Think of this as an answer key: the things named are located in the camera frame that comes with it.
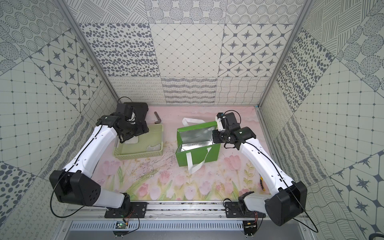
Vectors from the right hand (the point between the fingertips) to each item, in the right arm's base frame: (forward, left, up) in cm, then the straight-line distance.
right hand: (215, 137), depth 79 cm
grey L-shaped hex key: (+28, +40, -17) cm, 52 cm away
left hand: (+4, +41, +2) cm, 42 cm away
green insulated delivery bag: (+7, +12, -19) cm, 24 cm away
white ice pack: (+2, +37, -15) cm, 40 cm away
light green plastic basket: (+1, +55, -19) cm, 58 cm away
